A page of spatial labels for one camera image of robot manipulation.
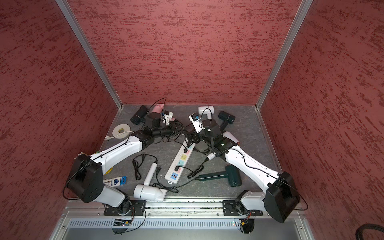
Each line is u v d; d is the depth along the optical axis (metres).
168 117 0.77
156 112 1.13
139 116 1.07
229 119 1.06
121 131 1.04
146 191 0.75
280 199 0.40
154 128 0.66
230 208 0.74
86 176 0.43
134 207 0.74
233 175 0.81
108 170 0.49
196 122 0.65
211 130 0.56
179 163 0.87
